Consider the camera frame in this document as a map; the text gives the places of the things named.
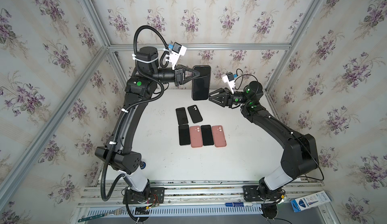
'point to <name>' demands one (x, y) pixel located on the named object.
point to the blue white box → (309, 201)
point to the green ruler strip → (95, 216)
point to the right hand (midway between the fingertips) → (215, 98)
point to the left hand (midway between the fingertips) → (199, 74)
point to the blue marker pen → (239, 204)
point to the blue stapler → (143, 165)
